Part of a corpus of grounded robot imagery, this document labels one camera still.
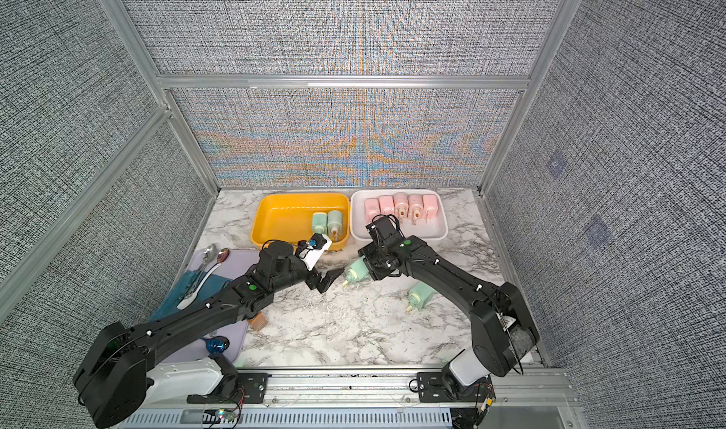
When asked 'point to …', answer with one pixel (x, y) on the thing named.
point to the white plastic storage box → (436, 231)
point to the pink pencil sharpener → (430, 207)
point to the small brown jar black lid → (258, 322)
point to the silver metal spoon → (209, 255)
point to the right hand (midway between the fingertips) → (357, 252)
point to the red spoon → (223, 255)
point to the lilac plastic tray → (228, 268)
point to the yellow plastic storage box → (289, 217)
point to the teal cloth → (186, 285)
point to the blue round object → (217, 344)
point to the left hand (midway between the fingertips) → (336, 255)
